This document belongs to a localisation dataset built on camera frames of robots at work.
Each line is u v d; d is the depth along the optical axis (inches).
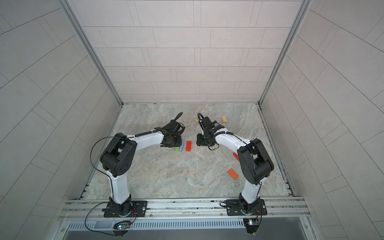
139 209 27.8
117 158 19.3
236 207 27.9
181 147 35.4
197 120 28.9
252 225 26.8
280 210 28.1
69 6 28.3
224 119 41.7
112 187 21.7
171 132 29.6
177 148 35.6
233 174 32.5
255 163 18.1
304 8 28.0
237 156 34.3
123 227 25.3
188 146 35.9
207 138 26.8
